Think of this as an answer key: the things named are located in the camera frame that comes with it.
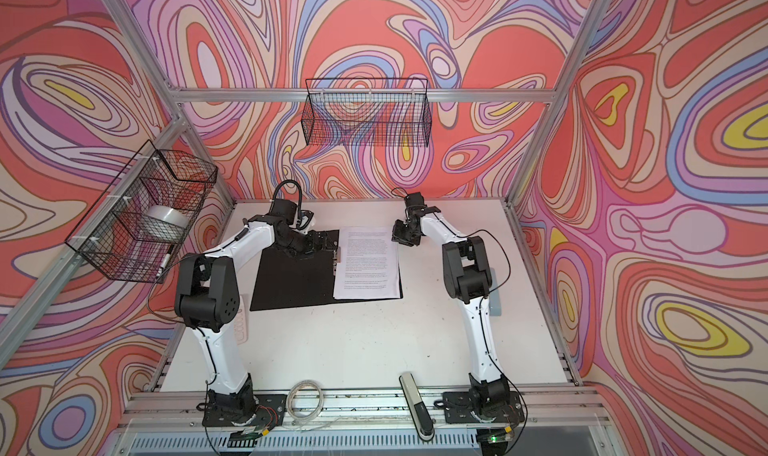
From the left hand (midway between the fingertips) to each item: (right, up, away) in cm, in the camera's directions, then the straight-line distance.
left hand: (327, 248), depth 96 cm
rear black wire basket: (+12, +45, +3) cm, 47 cm away
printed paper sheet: (+13, -6, +6) cm, 16 cm away
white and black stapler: (+27, -38, -25) cm, 53 cm away
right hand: (+23, +1, +11) cm, 26 cm away
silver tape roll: (-35, +10, -22) cm, 42 cm away
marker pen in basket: (-36, -2, -24) cm, 43 cm away
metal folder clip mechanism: (+2, -4, +6) cm, 7 cm away
